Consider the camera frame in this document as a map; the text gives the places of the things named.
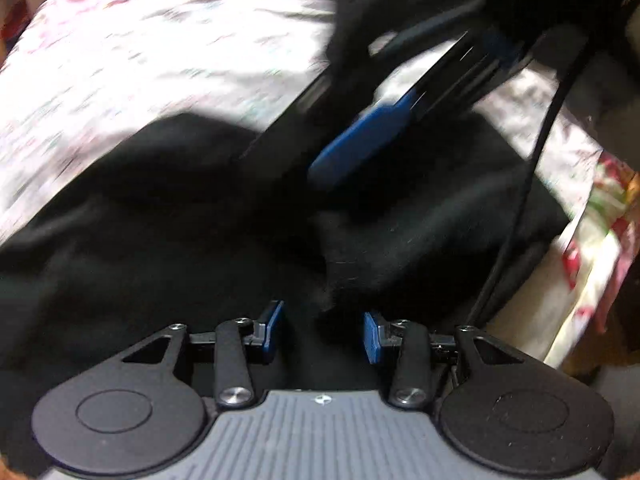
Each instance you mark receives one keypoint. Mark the pink floral quilt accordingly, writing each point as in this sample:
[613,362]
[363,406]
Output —
[575,283]

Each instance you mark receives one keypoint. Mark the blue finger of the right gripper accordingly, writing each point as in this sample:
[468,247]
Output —
[357,143]

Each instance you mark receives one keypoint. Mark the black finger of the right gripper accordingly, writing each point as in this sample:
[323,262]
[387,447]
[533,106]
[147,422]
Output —
[311,119]

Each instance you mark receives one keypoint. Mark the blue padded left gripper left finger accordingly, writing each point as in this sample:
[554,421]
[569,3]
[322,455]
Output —
[251,339]

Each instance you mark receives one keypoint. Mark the floral white bed sheet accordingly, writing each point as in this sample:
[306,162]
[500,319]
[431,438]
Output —
[86,74]

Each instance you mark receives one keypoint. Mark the black pants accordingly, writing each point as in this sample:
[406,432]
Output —
[167,228]

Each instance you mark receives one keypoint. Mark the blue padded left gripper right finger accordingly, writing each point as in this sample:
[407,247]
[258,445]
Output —
[383,340]

